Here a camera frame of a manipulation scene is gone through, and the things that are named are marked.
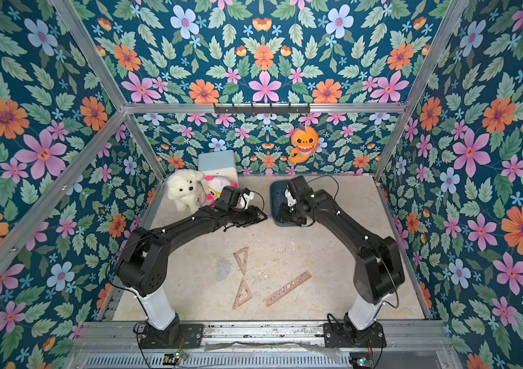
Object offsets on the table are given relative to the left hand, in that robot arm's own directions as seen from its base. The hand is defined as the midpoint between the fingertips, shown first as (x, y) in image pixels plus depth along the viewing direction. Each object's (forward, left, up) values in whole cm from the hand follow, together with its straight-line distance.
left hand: (266, 213), depth 89 cm
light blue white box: (+28, +20, +1) cm, 35 cm away
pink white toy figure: (+13, +20, +4) cm, 24 cm away
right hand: (-2, -6, +2) cm, 6 cm away
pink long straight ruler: (-25, -6, -14) cm, 29 cm away
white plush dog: (+12, +33, +3) cm, 35 cm away
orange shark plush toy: (+28, -19, +13) cm, 36 cm away
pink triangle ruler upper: (-11, +11, -13) cm, 21 cm away
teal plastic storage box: (+17, -6, -13) cm, 22 cm away
